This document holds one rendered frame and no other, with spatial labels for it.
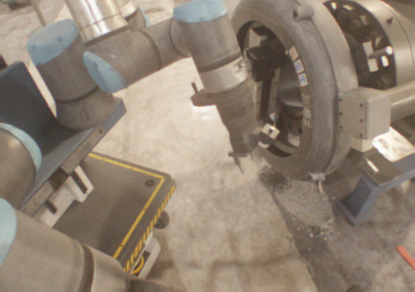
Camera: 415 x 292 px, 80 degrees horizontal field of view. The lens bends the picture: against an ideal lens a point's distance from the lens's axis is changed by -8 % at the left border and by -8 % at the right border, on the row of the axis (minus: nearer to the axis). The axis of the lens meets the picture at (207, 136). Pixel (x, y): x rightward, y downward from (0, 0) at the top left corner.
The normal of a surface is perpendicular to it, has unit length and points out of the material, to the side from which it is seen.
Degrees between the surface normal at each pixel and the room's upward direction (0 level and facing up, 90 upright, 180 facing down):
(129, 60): 67
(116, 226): 0
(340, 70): 51
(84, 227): 0
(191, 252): 0
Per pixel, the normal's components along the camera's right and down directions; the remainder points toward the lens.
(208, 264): -0.09, -0.72
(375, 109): 0.29, 0.31
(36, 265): 0.87, -0.33
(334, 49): 0.16, -0.07
